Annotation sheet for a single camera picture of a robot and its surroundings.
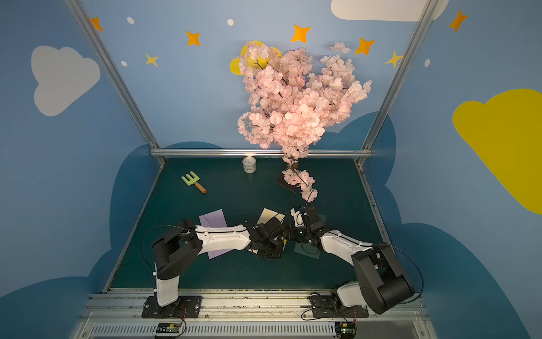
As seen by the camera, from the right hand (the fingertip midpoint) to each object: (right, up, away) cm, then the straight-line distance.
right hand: (285, 231), depth 90 cm
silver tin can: (-18, +31, +25) cm, 44 cm away
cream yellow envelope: (-8, +6, +9) cm, 13 cm away
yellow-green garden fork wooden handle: (-48, +22, +22) cm, 57 cm away
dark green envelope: (+8, -4, -13) cm, 15 cm away
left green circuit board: (-42, -29, -18) cm, 54 cm away
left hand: (-1, -8, -3) cm, 9 cm away
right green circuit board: (+20, -31, -17) cm, 40 cm away
